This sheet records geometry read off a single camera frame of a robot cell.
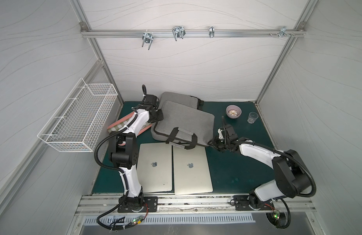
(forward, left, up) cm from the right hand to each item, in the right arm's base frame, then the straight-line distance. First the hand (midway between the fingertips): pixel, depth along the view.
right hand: (208, 142), depth 90 cm
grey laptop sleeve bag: (+8, +16, +4) cm, 18 cm away
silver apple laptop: (-15, +32, -5) cm, 36 cm away
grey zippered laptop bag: (+35, +13, +1) cm, 38 cm away
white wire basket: (-7, +65, +26) cm, 71 cm away
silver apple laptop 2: (-16, +10, -6) cm, 20 cm away
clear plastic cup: (+26, -35, -4) cm, 44 cm away
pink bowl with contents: (+30, -22, -4) cm, 37 cm away
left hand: (+14, +31, +7) cm, 34 cm away
